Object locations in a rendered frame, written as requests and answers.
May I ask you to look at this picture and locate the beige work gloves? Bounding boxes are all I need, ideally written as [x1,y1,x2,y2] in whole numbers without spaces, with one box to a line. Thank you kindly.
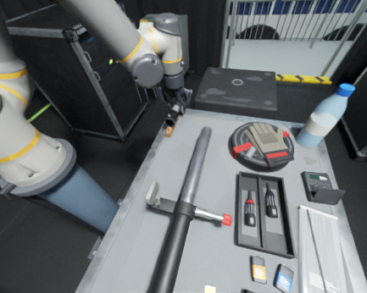
[243,122,295,169]

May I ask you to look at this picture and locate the black tool tray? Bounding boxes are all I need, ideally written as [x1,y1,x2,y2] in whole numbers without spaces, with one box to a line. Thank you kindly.
[234,171,296,259]

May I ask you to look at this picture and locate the white paper sheet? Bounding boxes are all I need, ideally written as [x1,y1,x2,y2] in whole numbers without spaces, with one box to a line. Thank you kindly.
[297,204,357,293]

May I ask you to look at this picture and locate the black screwdriver red band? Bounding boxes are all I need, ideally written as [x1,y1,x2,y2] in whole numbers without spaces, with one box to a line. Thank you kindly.
[243,190,257,228]

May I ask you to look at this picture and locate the blue battery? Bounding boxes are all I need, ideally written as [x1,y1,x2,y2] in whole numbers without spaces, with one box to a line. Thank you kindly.
[273,263,296,293]

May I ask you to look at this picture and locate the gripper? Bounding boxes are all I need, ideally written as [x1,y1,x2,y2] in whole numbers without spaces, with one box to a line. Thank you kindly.
[163,73,194,118]

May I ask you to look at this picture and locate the blue capped water bottle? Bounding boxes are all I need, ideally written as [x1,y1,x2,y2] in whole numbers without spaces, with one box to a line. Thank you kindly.
[295,82,357,150]

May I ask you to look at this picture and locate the black round disc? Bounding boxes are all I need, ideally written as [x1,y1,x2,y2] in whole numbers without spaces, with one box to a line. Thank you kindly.
[228,122,296,173]

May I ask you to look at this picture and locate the black flight case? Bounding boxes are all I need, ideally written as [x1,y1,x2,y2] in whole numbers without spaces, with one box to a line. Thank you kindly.
[339,51,367,161]

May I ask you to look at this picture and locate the white clamp wing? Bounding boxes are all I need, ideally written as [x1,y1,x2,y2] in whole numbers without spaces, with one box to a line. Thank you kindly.
[145,180,162,207]

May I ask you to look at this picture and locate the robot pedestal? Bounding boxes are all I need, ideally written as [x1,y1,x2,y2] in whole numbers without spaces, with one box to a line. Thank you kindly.
[41,163,120,234]

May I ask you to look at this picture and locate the metal barrier fence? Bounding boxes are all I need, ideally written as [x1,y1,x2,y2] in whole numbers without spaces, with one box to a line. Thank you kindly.
[220,0,367,77]

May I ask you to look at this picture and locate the grey mast tube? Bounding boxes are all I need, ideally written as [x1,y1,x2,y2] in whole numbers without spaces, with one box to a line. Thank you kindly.
[177,126,214,207]

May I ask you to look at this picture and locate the silver safety pin red cap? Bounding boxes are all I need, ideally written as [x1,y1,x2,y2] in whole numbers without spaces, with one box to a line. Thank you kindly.
[194,207,234,228]

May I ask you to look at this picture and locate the yellow black striped kerb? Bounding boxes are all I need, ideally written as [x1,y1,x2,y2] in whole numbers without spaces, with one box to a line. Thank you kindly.
[275,73,334,86]

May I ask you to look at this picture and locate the green cable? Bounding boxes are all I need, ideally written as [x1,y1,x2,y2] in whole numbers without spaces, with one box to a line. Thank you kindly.
[27,102,53,124]

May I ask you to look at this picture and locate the black flight case rack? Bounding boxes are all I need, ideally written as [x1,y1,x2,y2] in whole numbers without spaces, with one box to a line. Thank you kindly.
[4,19,151,142]

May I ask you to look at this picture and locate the black reducer sleeve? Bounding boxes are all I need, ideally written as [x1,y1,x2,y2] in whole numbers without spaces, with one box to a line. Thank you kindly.
[165,111,180,127]

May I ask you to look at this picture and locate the black handheld meter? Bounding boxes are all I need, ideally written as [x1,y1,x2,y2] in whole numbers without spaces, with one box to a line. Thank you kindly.
[301,170,347,206]

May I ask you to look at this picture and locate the black speaker box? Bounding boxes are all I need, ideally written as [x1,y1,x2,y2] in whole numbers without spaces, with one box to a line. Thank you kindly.
[193,66,279,113]

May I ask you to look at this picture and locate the red strap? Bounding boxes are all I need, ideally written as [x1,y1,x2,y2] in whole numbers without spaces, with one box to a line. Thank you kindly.
[231,130,291,160]

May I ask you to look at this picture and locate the black stand tube with clamp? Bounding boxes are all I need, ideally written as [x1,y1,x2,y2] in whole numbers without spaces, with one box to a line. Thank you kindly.
[146,197,197,293]

